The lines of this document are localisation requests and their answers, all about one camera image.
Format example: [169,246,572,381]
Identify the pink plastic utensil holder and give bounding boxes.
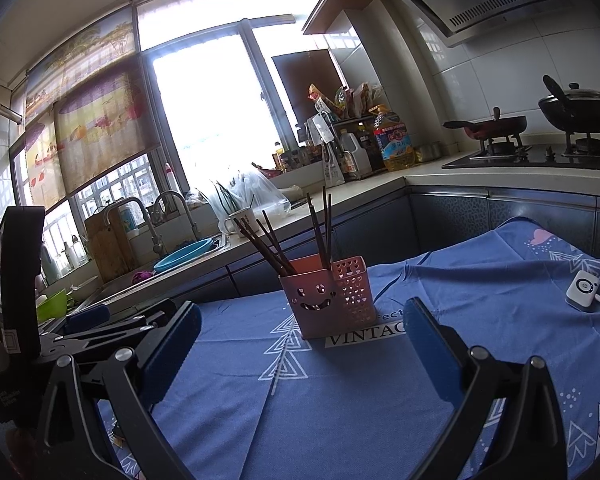
[278,255,377,340]

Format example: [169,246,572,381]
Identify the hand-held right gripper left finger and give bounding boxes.
[32,301,203,480]

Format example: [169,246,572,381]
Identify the black gas stove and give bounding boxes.
[441,132,600,171]

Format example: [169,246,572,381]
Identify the cooking oil bottle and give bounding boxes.
[372,105,417,172]

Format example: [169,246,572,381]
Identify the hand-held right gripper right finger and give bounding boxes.
[404,297,583,480]

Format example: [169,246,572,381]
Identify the white button device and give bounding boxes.
[565,270,600,312]

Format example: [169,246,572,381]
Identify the blue printed tablecloth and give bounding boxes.
[95,216,600,480]

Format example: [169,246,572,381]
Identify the bunch of wooden chopsticks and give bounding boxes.
[232,186,337,277]

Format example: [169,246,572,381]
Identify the kitchen window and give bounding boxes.
[5,7,341,281]

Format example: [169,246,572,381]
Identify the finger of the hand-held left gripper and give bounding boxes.
[55,299,178,365]
[62,306,112,335]

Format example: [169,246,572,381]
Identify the steel kitchen faucet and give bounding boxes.
[104,196,163,256]
[152,190,198,243]

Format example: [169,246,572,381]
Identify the black spice rack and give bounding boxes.
[272,115,381,181]

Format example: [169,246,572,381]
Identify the dish soap bottle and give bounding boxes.
[120,205,140,238]

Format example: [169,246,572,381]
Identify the white plastic jug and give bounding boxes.
[341,130,373,181]

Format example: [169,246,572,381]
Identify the blue plastic basin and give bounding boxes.
[152,238,213,273]

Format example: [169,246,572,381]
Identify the kitchen counter with dark cabinets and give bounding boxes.
[70,142,600,321]

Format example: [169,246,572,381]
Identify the green plastic basin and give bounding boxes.
[36,287,73,325]

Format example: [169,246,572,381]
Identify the packaged kitchen knives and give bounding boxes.
[307,115,346,186]

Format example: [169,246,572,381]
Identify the green onions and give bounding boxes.
[212,180,243,211]

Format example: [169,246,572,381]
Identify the steel sink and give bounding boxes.
[72,232,231,311]

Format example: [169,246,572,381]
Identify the pile of snack packets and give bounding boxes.
[307,81,386,120]

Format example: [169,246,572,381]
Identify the clear plastic bag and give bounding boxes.
[207,170,292,221]

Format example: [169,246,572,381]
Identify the red frying pan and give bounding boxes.
[442,106,528,139]

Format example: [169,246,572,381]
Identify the printed window blind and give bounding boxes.
[10,5,161,211]

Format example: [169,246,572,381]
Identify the white mug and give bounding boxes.
[224,207,258,238]

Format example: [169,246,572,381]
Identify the wooden cutting board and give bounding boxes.
[84,212,136,283]

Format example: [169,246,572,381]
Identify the black wok with lid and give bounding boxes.
[537,75,600,133]

